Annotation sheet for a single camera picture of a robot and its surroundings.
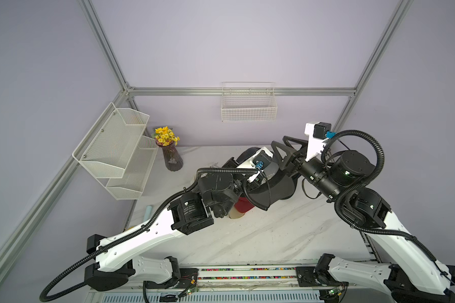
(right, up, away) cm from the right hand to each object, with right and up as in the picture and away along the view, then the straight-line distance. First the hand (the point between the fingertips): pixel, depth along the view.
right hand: (278, 144), depth 53 cm
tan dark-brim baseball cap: (-13, -29, +31) cm, 44 cm away
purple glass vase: (-46, -4, +48) cm, 67 cm away
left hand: (-8, -3, +1) cm, 9 cm away
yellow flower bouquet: (-46, +8, +38) cm, 60 cm away
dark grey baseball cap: (+3, -13, +13) cm, 18 cm away
